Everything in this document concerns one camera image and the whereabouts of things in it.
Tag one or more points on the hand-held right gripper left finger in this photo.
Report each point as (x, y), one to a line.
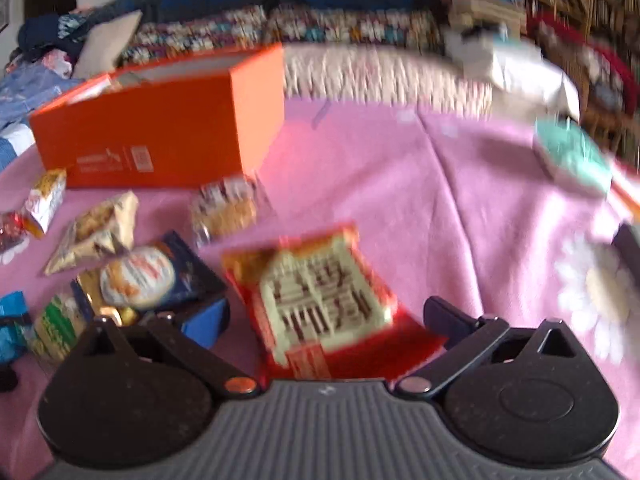
(205, 317)

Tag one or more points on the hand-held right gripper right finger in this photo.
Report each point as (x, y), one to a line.
(441, 318)

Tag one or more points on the dark blue cake packet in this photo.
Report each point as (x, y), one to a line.
(145, 275)

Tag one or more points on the clear brown cake packet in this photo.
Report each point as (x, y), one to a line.
(225, 212)

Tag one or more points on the red packet with cream label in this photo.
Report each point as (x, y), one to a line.
(315, 295)

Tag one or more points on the beige cookie packet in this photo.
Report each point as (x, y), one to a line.
(95, 232)

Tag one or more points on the green white snack packet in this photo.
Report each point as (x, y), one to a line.
(55, 327)

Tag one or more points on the orange cardboard box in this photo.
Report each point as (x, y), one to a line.
(165, 130)

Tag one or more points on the blue snack packet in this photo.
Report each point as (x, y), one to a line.
(12, 320)

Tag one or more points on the white yellow snack packet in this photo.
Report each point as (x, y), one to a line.
(45, 200)

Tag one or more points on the clear date packet red top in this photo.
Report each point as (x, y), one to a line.
(11, 232)

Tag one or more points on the black rectangular box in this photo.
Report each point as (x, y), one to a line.
(629, 242)

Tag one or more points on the red white printed tray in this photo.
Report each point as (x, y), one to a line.
(627, 185)

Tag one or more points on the wicker armchair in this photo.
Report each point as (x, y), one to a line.
(600, 110)

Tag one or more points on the blue bedding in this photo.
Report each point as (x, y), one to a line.
(25, 95)

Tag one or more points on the floral seat cushion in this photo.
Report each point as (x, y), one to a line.
(350, 25)
(200, 30)

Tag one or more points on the beige pillow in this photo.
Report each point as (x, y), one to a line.
(107, 42)

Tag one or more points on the red cloth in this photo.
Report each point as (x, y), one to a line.
(610, 60)

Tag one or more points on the navy clothes heap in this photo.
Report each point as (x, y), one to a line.
(45, 35)

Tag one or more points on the framed wall picture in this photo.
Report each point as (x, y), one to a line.
(4, 7)

